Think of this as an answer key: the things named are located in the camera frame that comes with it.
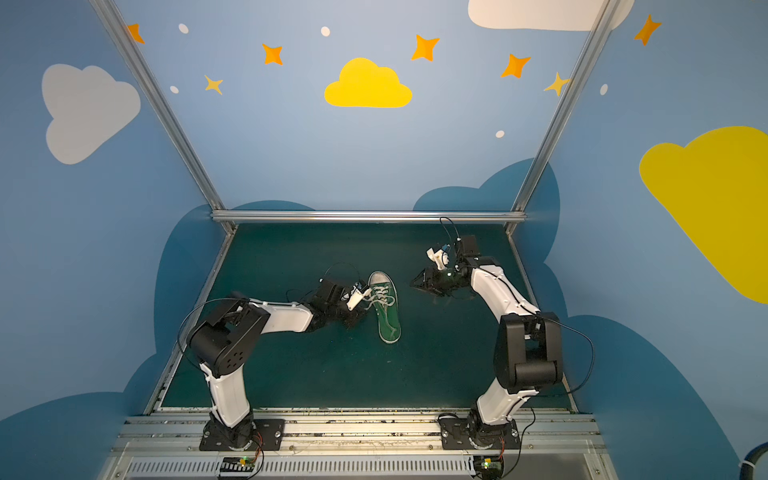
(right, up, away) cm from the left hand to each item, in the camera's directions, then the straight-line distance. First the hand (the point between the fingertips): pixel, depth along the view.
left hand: (362, 306), depth 98 cm
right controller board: (+34, -36, -24) cm, 55 cm away
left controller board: (-29, -35, -25) cm, 52 cm away
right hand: (+18, +9, -11) cm, 22 cm away
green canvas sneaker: (+9, -3, -7) cm, 11 cm away
